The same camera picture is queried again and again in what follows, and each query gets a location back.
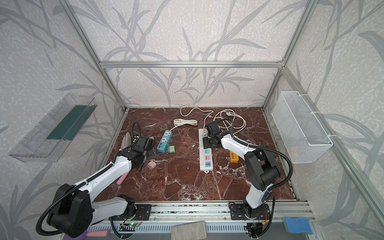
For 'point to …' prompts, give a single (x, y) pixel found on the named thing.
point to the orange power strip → (234, 158)
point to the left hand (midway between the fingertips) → (149, 148)
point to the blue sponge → (297, 225)
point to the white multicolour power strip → (206, 159)
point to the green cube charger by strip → (171, 149)
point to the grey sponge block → (192, 231)
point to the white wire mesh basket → (302, 136)
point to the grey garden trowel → (126, 141)
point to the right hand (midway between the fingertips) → (208, 138)
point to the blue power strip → (164, 143)
